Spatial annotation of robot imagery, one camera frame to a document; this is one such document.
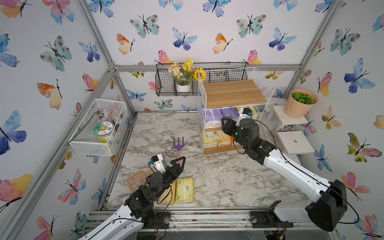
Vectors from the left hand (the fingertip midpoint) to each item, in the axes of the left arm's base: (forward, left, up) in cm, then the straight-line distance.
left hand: (184, 161), depth 72 cm
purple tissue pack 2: (+23, -25, +9) cm, 35 cm away
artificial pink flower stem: (+24, +37, +10) cm, 45 cm away
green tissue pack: (-8, +1, -16) cm, 18 cm away
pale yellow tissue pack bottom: (+22, -15, -14) cm, 30 cm away
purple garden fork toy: (+22, +6, -21) cm, 31 cm away
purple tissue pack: (+19, -14, +9) cm, 26 cm away
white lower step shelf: (+13, -60, -5) cm, 62 cm away
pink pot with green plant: (+24, -60, +13) cm, 66 cm away
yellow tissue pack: (-11, +9, -18) cm, 22 cm away
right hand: (+17, -20, +11) cm, 28 cm away
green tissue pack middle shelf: (+24, -37, +9) cm, 45 cm away
